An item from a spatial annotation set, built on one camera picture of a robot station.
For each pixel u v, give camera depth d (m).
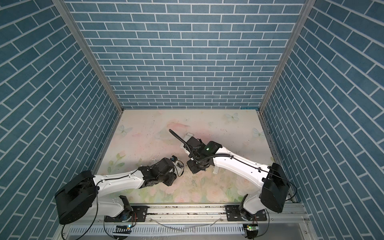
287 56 0.89
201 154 0.56
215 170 0.89
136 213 0.73
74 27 0.77
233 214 0.74
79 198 0.42
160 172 0.66
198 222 0.72
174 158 0.79
